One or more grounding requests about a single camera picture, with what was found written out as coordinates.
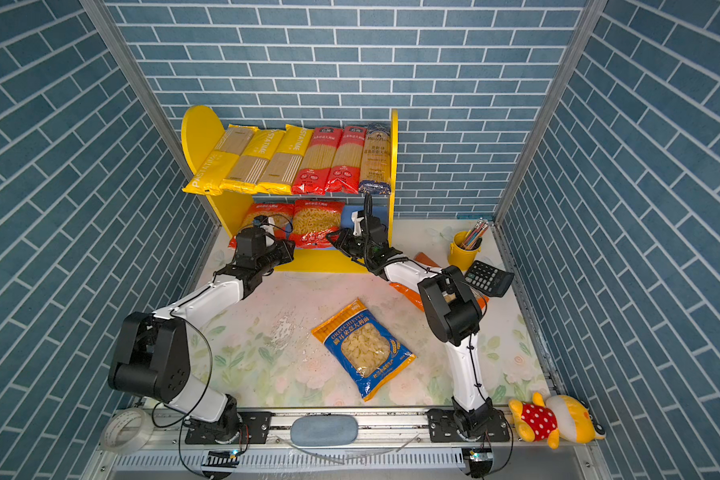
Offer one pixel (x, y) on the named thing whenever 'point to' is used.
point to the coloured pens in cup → (474, 237)
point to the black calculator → (488, 278)
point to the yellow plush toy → (561, 417)
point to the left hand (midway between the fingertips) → (294, 241)
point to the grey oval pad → (324, 430)
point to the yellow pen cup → (460, 257)
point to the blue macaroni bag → (369, 351)
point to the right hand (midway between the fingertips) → (326, 234)
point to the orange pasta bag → (414, 295)
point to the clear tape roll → (114, 423)
